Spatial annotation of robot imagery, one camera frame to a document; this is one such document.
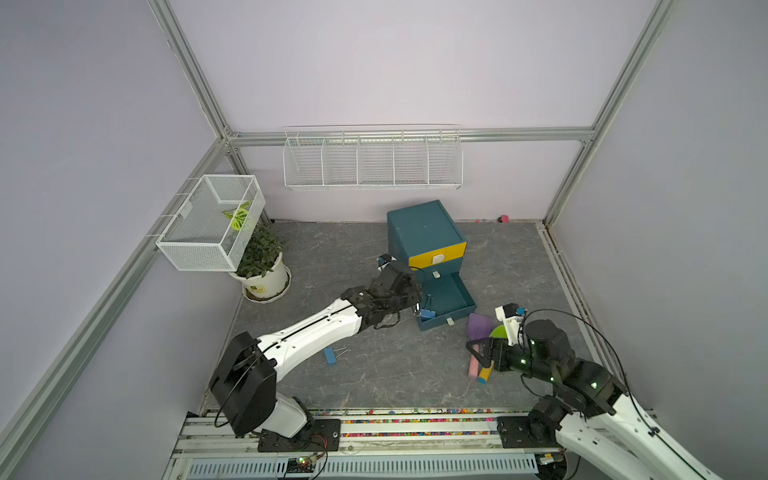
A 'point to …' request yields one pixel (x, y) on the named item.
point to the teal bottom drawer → (446, 295)
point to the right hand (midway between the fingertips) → (474, 344)
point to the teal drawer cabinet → (426, 239)
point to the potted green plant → (262, 269)
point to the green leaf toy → (238, 215)
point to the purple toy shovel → (479, 327)
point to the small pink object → (503, 219)
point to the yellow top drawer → (451, 252)
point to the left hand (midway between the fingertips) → (416, 293)
